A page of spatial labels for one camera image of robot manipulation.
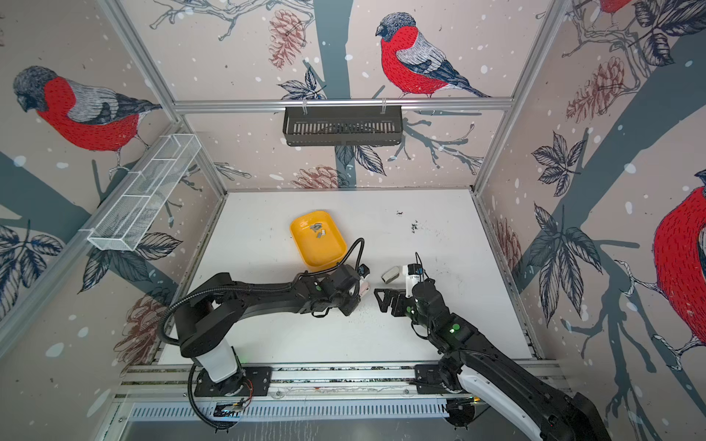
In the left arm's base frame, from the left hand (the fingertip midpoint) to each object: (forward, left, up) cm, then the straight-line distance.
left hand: (357, 298), depth 86 cm
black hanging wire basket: (+60, +6, +24) cm, 65 cm away
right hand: (-2, -8, +6) cm, 10 cm away
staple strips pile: (+31, +17, -2) cm, 35 cm away
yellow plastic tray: (+26, +15, -4) cm, 30 cm away
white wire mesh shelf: (+11, +62, +27) cm, 69 cm away
